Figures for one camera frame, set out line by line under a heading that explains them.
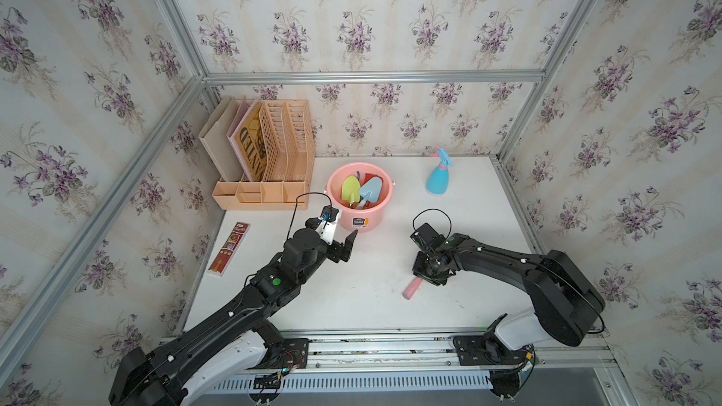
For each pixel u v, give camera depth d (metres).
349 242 0.67
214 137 0.87
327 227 0.63
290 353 0.72
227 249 0.91
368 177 0.94
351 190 0.97
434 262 0.64
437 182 1.06
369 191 0.95
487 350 0.67
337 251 0.66
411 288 0.84
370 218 0.88
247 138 0.93
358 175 0.97
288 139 1.18
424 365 0.72
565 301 0.44
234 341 0.58
